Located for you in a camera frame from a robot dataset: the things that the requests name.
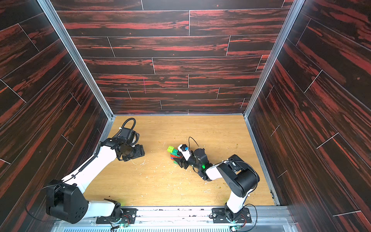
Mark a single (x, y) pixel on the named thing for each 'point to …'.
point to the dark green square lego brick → (175, 162)
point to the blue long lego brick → (172, 158)
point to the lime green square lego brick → (170, 149)
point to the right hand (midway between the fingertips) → (179, 152)
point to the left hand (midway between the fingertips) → (141, 153)
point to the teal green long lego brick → (173, 155)
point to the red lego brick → (174, 156)
